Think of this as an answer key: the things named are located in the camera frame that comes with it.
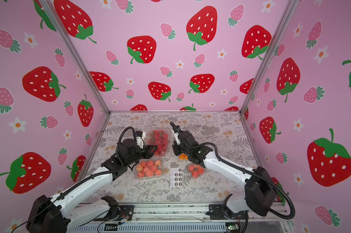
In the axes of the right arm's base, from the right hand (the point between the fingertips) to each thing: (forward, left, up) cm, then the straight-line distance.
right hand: (172, 143), depth 80 cm
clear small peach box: (-9, -14, -16) cm, 23 cm away
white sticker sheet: (-12, -3, -18) cm, 22 cm away
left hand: (-3, +8, 0) cm, 8 cm away
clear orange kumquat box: (-9, -7, +1) cm, 11 cm away
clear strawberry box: (+13, +12, -13) cm, 22 cm away
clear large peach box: (-10, +14, -15) cm, 22 cm away
